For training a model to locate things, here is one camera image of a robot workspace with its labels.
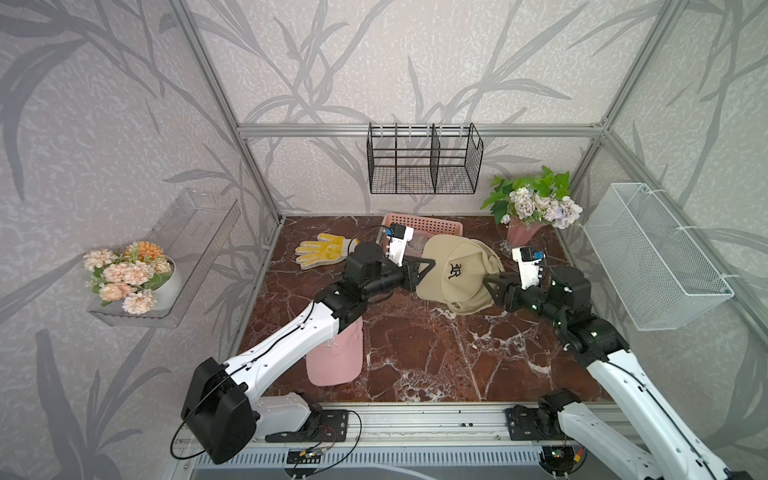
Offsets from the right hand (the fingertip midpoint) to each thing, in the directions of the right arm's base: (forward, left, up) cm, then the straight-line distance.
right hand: (492, 276), depth 73 cm
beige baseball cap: (0, +8, -2) cm, 9 cm away
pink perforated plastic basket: (+36, +15, -22) cm, 44 cm away
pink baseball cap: (-12, +40, -24) cm, 49 cm away
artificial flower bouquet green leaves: (+23, -17, +4) cm, 29 cm away
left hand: (0, +15, +5) cm, 15 cm away
